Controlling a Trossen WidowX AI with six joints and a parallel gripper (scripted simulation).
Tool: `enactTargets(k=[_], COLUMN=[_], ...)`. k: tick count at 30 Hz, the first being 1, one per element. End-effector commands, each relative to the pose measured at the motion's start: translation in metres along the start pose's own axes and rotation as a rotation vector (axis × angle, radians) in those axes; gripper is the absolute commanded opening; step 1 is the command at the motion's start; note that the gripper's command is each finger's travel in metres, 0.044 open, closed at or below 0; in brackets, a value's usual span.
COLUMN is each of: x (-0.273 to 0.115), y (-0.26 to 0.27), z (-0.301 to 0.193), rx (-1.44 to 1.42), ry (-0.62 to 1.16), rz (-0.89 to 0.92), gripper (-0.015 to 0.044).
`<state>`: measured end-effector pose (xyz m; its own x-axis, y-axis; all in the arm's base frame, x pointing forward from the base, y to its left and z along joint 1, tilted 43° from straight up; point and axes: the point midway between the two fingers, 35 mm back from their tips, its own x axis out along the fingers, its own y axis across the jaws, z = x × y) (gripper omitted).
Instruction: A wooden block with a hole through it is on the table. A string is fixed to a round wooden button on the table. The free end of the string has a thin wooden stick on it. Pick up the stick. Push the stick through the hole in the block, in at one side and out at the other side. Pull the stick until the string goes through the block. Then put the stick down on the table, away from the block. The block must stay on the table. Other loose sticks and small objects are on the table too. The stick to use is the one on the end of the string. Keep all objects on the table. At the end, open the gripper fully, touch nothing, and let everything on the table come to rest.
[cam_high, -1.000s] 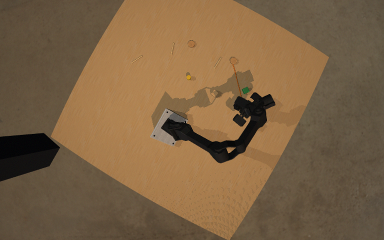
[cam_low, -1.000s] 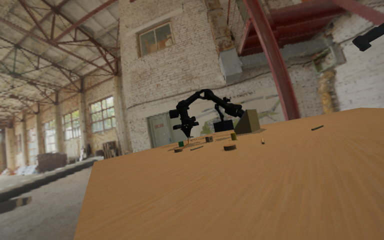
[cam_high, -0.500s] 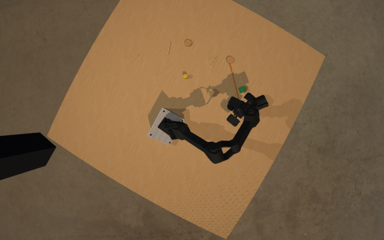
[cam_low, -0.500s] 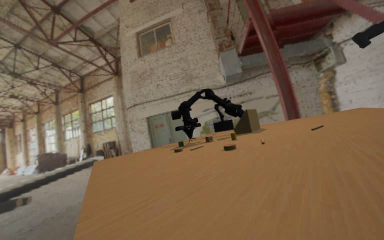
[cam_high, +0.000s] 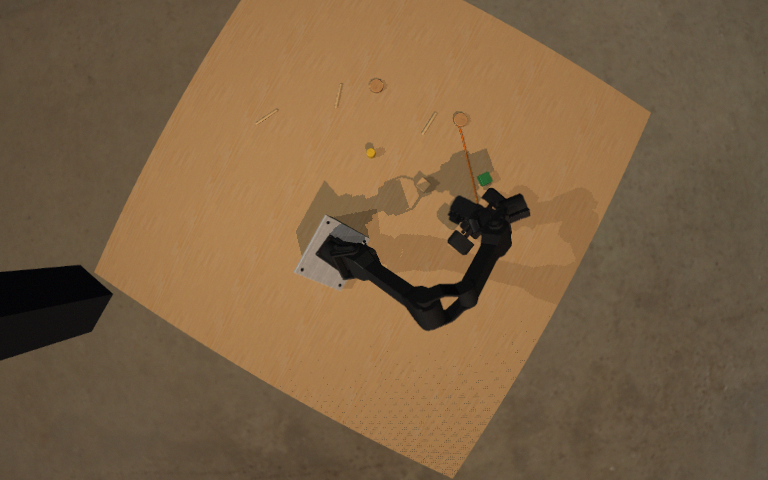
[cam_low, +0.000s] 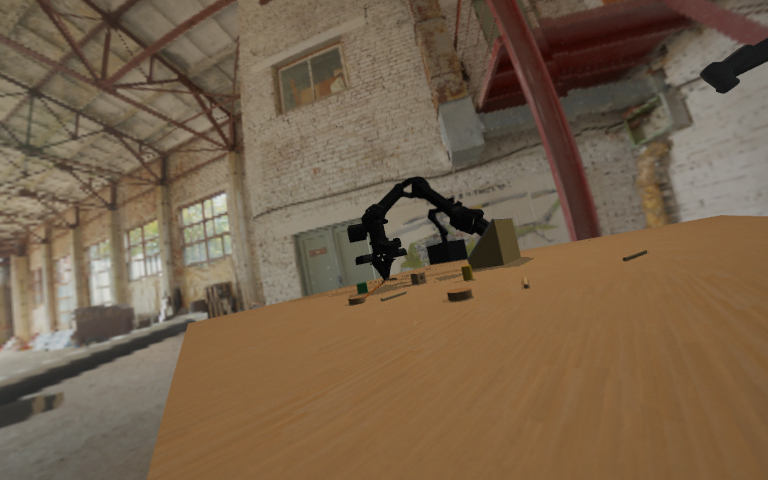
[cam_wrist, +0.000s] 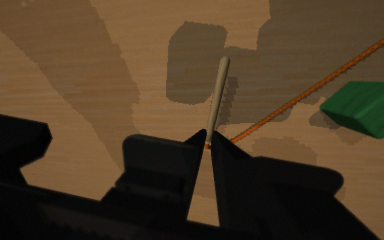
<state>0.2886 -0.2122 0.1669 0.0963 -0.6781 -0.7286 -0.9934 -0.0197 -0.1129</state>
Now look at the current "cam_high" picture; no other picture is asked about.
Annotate green block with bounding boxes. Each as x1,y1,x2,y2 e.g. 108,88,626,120
477,172,493,187

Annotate dark brown flat disc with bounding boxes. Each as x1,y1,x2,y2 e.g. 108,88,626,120
369,79,383,94

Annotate round wooden button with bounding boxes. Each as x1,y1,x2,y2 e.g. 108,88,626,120
453,113,467,127

